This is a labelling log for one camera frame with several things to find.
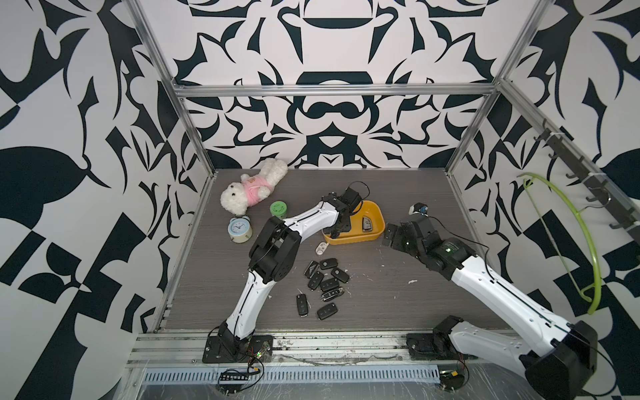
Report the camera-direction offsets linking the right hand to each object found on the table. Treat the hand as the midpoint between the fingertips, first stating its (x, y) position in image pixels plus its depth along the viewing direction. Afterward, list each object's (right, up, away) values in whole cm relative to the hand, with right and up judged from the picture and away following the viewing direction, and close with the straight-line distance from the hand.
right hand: (395, 231), depth 80 cm
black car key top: (-21, -13, +10) cm, 27 cm away
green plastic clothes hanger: (+40, -12, -19) cm, 46 cm away
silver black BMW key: (-6, 0, +19) cm, 20 cm away
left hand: (-17, +1, +18) cm, 25 cm away
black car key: (-17, -16, +7) cm, 24 cm away
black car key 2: (-26, -18, +6) cm, 32 cm away
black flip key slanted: (-27, -15, +9) cm, 32 cm away
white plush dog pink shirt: (-57, +10, +19) cm, 61 cm away
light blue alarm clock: (-54, -1, +14) cm, 55 cm away
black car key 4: (-29, -24, +1) cm, 38 cm away
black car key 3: (-21, -19, +5) cm, 28 cm away
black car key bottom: (-22, -25, -1) cm, 33 cm away
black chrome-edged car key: (-22, -22, +3) cm, 31 cm away
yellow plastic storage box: (-11, -3, +12) cm, 16 cm away
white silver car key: (-24, -8, +14) cm, 28 cm away
